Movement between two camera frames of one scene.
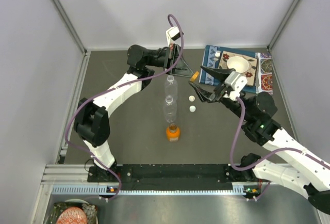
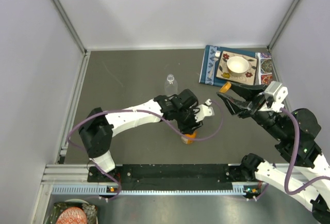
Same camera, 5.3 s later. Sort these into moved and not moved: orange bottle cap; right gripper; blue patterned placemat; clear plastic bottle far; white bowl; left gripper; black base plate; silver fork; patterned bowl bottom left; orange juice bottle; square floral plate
Moved: orange juice bottle; right gripper; left gripper; orange bottle cap
Not moved: silver fork; square floral plate; clear plastic bottle far; blue patterned placemat; patterned bowl bottom left; black base plate; white bowl
